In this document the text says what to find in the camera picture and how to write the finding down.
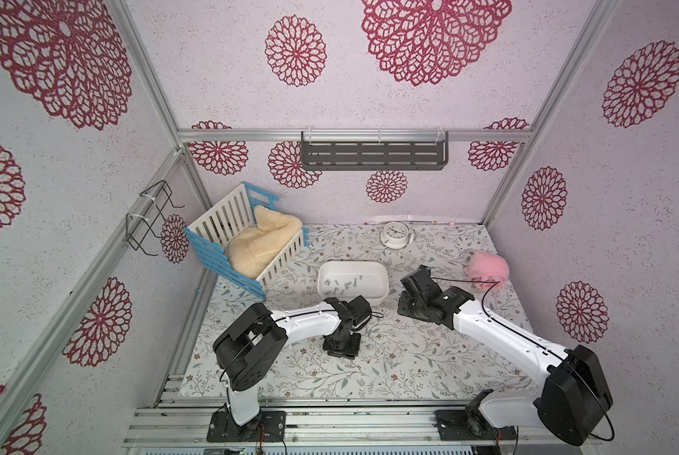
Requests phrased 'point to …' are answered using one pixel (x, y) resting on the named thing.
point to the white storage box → (349, 279)
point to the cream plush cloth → (254, 248)
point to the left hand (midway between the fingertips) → (347, 356)
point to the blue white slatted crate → (213, 232)
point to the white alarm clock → (396, 235)
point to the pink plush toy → (487, 266)
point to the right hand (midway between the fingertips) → (409, 307)
